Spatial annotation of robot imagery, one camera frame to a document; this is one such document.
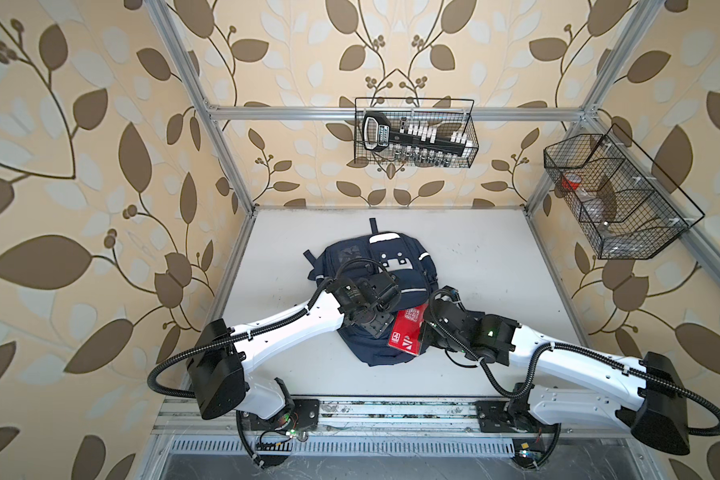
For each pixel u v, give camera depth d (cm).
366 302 55
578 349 46
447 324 54
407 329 78
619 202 76
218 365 40
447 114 91
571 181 88
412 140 84
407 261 96
